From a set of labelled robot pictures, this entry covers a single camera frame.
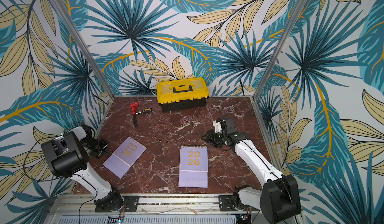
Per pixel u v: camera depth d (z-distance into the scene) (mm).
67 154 502
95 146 767
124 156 882
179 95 1005
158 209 733
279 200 396
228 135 626
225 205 733
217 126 773
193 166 803
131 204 733
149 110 1090
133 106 1127
